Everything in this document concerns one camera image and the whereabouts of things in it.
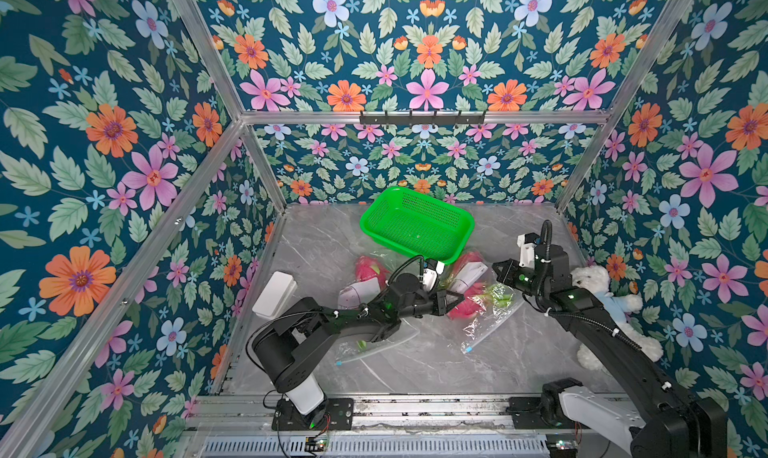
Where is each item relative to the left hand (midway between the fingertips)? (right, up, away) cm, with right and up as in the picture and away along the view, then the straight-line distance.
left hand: (468, 299), depth 76 cm
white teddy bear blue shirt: (+43, -4, +6) cm, 44 cm away
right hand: (+9, +10, +4) cm, 14 cm away
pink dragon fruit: (-27, +5, +11) cm, 29 cm away
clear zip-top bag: (-33, -16, +8) cm, 38 cm away
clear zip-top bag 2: (+1, -7, -2) cm, 8 cm away
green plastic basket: (-11, +21, +38) cm, 45 cm away
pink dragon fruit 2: (+3, 0, +2) cm, 4 cm away
